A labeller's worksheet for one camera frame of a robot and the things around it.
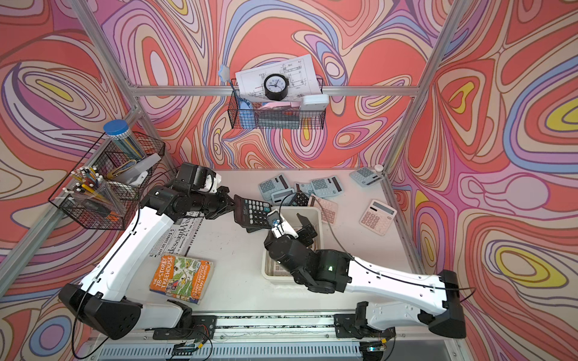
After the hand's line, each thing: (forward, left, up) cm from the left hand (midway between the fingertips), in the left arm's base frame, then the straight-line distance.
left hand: (242, 203), depth 72 cm
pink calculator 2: (-11, -9, -28) cm, 31 cm away
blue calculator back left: (+31, -7, -26) cm, 41 cm away
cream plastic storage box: (+5, -25, -15) cm, 30 cm away
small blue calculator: (+22, -10, -25) cm, 34 cm away
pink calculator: (+11, -55, -26) cm, 62 cm away
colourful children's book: (-16, +23, -25) cm, 37 cm away
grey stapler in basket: (+8, +36, +6) cm, 37 cm away
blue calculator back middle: (+30, -33, -25) cm, 51 cm away
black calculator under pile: (+19, -21, -22) cm, 36 cm away
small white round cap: (+46, -65, -28) cm, 84 cm away
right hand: (-9, -15, -2) cm, 17 cm away
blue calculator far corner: (+37, -54, -26) cm, 70 cm away
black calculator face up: (-1, -3, -5) cm, 6 cm away
